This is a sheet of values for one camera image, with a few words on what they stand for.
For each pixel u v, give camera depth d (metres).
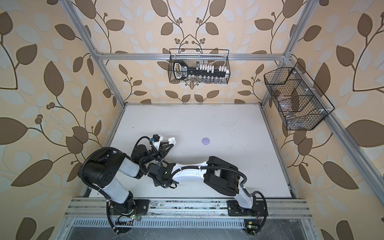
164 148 0.81
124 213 0.72
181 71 0.84
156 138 0.76
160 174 0.63
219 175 0.52
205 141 0.99
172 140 0.87
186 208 0.75
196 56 0.90
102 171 0.47
